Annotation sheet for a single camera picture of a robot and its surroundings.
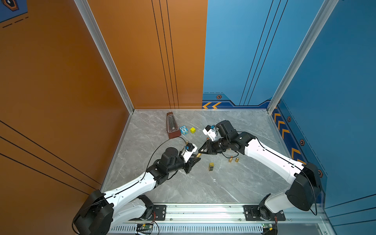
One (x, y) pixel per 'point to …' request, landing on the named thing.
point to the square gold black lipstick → (211, 165)
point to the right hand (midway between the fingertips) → (200, 150)
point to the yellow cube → (193, 130)
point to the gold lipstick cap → (237, 159)
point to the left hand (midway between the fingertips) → (198, 155)
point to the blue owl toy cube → (183, 130)
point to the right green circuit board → (270, 226)
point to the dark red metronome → (172, 128)
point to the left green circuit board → (145, 225)
